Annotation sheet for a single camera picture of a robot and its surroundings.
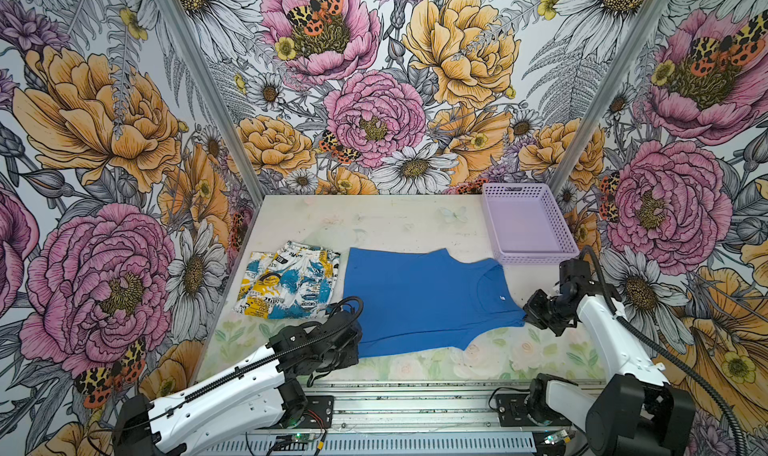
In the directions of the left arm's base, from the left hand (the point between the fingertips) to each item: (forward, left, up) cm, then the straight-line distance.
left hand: (349, 362), depth 76 cm
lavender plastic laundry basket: (+50, -63, -6) cm, 80 cm away
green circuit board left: (-15, +10, -6) cm, 19 cm away
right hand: (+8, -46, +2) cm, 47 cm away
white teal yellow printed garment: (+25, +20, -4) cm, 33 cm away
